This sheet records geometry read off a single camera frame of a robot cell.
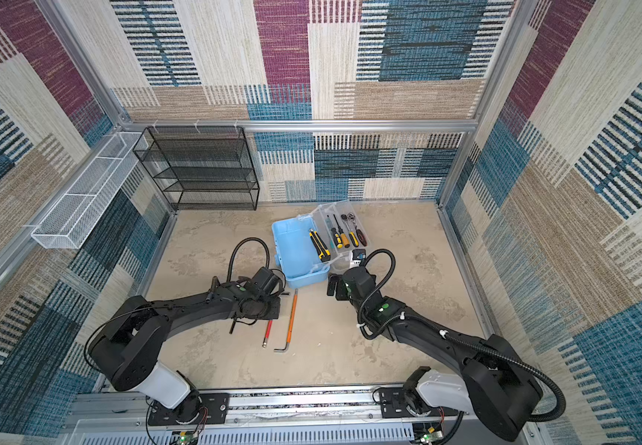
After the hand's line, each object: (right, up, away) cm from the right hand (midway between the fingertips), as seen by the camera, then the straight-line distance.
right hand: (344, 279), depth 85 cm
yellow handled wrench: (+3, +13, +10) cm, 16 cm away
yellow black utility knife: (-7, +9, +11) cm, 16 cm away
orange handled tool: (-16, -13, +4) cm, 21 cm away
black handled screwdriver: (-1, +11, +7) cm, 13 cm away
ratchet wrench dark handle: (+6, +14, +10) cm, 18 cm away
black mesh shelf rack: (-55, +39, +25) cm, 72 cm away
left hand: (-21, -10, +5) cm, 24 cm away
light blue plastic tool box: (-11, +9, +14) cm, 20 cm away
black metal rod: (-35, -15, +2) cm, 38 cm away
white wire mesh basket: (-70, +18, -14) cm, 74 cm away
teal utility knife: (-4, +16, +14) cm, 22 cm away
